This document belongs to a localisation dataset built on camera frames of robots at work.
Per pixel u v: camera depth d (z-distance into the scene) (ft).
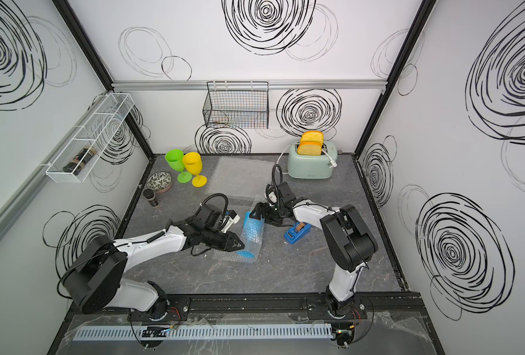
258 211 2.72
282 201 2.47
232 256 2.77
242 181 3.54
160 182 3.52
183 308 2.42
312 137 3.25
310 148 3.16
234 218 2.63
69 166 2.16
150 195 3.06
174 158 3.29
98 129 2.70
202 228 2.24
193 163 3.18
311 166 3.25
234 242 2.53
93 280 1.39
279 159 3.54
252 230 2.77
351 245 1.57
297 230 2.91
